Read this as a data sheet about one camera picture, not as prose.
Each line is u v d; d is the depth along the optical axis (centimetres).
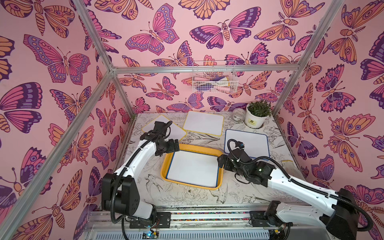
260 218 73
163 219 73
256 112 100
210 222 73
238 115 116
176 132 116
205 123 114
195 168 97
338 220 38
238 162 56
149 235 72
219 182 80
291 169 90
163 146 71
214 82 90
